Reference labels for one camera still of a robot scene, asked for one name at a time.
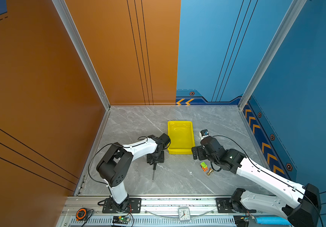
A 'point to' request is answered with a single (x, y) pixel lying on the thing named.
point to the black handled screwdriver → (154, 167)
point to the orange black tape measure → (82, 214)
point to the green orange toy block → (204, 166)
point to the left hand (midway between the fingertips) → (159, 159)
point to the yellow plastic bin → (181, 134)
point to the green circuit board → (119, 219)
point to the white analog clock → (184, 213)
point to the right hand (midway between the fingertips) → (198, 148)
